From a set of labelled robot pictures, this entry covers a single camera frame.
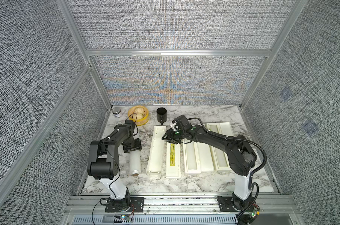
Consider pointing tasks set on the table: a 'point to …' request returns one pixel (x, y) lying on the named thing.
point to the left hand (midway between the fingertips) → (138, 148)
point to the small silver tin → (117, 112)
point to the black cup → (161, 113)
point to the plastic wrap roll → (135, 162)
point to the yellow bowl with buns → (139, 114)
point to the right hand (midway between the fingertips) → (162, 135)
